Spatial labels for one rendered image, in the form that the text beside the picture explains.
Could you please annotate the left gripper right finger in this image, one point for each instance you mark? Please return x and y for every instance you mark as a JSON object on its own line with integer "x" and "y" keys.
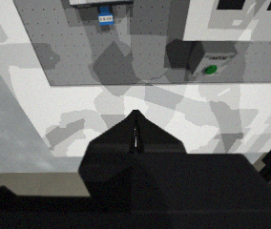
{"x": 151, "y": 139}

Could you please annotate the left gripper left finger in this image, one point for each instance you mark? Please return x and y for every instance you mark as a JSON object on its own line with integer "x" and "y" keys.
{"x": 120, "y": 138}

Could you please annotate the grey flat rectangular mat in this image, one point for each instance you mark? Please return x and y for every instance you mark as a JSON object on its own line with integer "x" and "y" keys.
{"x": 73, "y": 50}

